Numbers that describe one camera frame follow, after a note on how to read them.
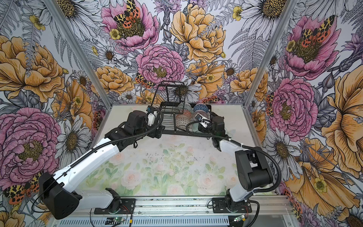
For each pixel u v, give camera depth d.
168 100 1.12
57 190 0.38
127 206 0.73
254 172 0.46
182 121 1.08
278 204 0.77
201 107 1.15
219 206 0.74
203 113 1.08
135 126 0.58
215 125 0.71
